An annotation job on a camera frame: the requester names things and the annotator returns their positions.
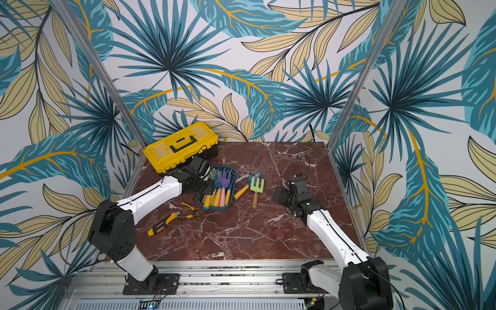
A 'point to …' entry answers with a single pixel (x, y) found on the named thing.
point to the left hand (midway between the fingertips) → (209, 190)
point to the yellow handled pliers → (196, 213)
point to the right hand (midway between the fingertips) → (284, 194)
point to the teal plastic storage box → (230, 188)
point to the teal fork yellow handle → (217, 197)
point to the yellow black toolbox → (177, 150)
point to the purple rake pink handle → (224, 181)
